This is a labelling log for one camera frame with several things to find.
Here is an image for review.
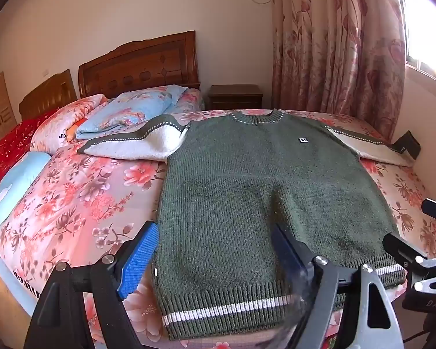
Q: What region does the bright window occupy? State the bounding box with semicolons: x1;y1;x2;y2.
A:
396;0;436;90

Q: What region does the green knit sweater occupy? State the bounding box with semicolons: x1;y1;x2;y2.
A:
77;108;415;341

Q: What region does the pink floral curtain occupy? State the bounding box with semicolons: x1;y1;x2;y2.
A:
269;0;408;142

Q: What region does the small wooden headboard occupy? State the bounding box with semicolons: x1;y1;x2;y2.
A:
19;69;78;120

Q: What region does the pink floral pillow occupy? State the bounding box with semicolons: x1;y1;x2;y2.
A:
31;94;108;155

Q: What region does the red floral blanket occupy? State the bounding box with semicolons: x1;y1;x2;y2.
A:
0;109;60;222

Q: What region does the pink floral bed quilt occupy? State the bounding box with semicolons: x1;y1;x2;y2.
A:
0;87;436;349

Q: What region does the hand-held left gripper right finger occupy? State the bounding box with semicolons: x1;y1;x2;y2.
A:
271;222;405;349

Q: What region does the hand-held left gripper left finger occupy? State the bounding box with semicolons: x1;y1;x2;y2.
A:
24;221;160;349

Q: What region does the large carved wooden headboard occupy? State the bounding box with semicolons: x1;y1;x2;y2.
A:
78;31;200;99

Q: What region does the dark wooden nightstand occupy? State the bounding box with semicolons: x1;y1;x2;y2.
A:
208;84;264;111

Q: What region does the plain light blue pillow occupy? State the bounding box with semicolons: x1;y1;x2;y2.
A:
0;152;52;227

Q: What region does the black box-shaped object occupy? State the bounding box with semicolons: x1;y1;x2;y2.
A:
392;130;421;161

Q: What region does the light blue floral folded quilt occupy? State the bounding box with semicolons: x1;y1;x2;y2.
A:
74;85;187;140

